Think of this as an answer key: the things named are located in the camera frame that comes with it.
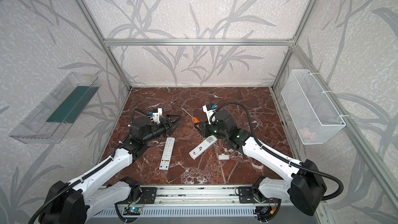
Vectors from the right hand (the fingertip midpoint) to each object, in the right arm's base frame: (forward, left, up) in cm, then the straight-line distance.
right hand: (196, 120), depth 75 cm
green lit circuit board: (-35, +30, -23) cm, 51 cm away
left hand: (+2, +7, +1) cm, 7 cm away
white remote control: (-8, +2, -22) cm, 23 cm away
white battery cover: (-10, -15, -23) cm, 30 cm away
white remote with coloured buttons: (-9, +17, -21) cm, 28 cm away
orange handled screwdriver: (0, +1, +1) cm, 1 cm away
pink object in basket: (-5, -53, -3) cm, 53 cm away
